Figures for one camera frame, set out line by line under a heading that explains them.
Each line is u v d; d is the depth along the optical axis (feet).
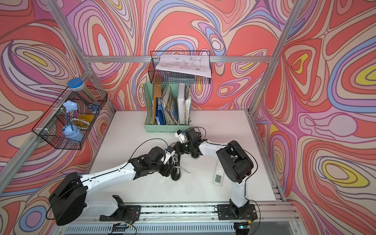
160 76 3.32
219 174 2.80
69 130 2.18
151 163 2.09
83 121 2.31
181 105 3.08
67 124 2.42
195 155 2.96
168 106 3.05
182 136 2.83
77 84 2.27
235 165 1.65
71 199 1.33
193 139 2.47
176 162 2.82
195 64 2.76
